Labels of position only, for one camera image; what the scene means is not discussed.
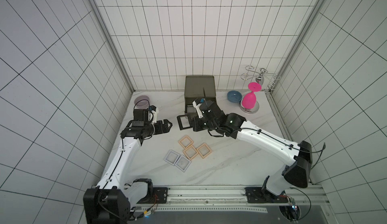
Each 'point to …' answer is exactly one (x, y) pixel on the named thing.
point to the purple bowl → (142, 104)
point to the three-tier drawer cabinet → (198, 87)
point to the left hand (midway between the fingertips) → (164, 128)
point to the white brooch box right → (183, 163)
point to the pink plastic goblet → (249, 99)
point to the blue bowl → (234, 96)
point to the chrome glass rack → (260, 77)
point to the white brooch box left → (172, 157)
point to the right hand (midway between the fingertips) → (184, 121)
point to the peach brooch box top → (186, 142)
